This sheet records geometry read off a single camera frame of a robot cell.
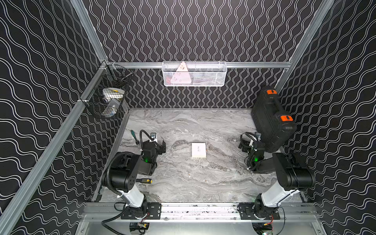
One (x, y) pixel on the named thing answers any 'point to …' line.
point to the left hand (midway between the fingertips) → (155, 139)
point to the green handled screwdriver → (133, 133)
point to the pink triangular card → (181, 75)
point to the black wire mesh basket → (107, 97)
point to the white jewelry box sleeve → (199, 150)
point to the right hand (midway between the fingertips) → (250, 140)
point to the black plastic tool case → (273, 124)
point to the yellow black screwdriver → (144, 180)
